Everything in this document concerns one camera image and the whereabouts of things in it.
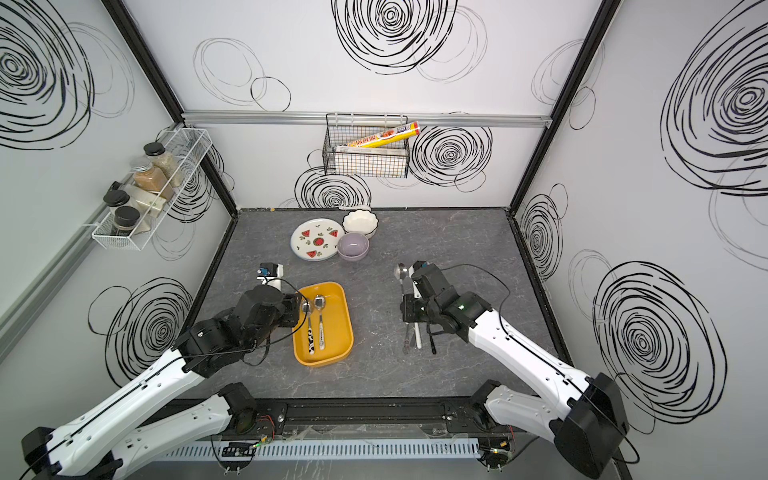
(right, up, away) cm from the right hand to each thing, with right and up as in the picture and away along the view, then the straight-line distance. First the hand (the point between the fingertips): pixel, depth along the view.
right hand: (400, 308), depth 77 cm
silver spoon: (-25, -2, +16) cm, 29 cm away
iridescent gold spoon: (+2, -13, +10) cm, 16 cm away
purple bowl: (-16, +15, +28) cm, 35 cm away
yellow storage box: (-19, -8, +12) cm, 24 cm away
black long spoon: (+9, -11, +10) cm, 18 cm away
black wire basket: (-4, +41, +10) cm, 43 cm away
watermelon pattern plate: (-30, +18, +34) cm, 49 cm away
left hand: (-26, +4, -4) cm, 27 cm away
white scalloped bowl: (-14, +25, +39) cm, 48 cm away
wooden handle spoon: (-1, +9, +3) cm, 9 cm away
